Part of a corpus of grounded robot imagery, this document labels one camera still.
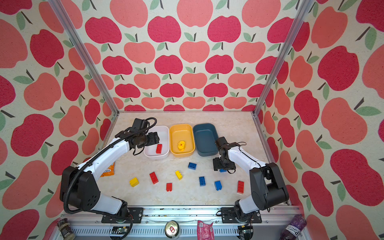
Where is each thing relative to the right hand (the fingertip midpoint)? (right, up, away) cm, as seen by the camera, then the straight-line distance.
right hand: (225, 167), depth 88 cm
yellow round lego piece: (-27, +12, +10) cm, 31 cm away
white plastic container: (-48, +8, +10) cm, 50 cm away
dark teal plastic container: (-10, +18, +18) cm, 27 cm away
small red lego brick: (-33, -9, -6) cm, 35 cm away
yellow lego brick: (-53, -7, -6) cm, 54 cm away
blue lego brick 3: (-5, -9, -5) cm, 12 cm away
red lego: (-42, +10, +10) cm, 44 cm away
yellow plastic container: (-26, +20, +19) cm, 38 cm away
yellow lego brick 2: (-28, -4, -2) cm, 28 cm away
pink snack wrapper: (-14, -25, -19) cm, 34 cm away
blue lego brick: (-20, 0, +2) cm, 20 cm away
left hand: (-41, +16, -1) cm, 44 cm away
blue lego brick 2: (-14, -7, -3) cm, 16 cm away
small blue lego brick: (-1, -3, +3) cm, 4 cm away
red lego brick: (+8, -10, -5) cm, 13 cm away
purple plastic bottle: (+26, -22, -22) cm, 40 cm away
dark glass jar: (-79, -23, -20) cm, 85 cm away
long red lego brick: (-42, -5, -2) cm, 43 cm away
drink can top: (-28, -18, -27) cm, 43 cm away
